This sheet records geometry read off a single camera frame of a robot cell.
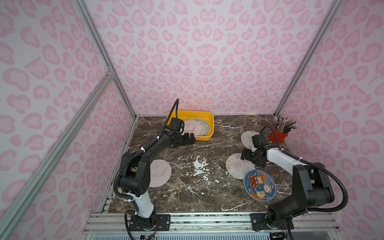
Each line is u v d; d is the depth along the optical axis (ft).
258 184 2.82
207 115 3.76
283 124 3.10
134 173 1.55
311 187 1.46
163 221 2.40
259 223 2.40
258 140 2.46
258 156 2.27
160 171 2.96
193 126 3.62
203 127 3.62
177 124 2.42
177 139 2.54
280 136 3.20
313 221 2.46
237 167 3.04
